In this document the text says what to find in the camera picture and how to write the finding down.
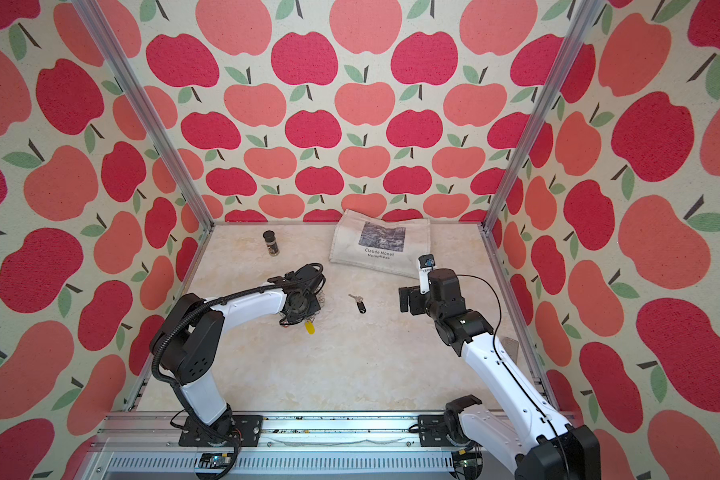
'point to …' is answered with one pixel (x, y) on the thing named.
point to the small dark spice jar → (271, 243)
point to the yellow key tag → (310, 327)
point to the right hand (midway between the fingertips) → (424, 285)
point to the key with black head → (359, 303)
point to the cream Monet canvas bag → (388, 245)
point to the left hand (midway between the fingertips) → (318, 312)
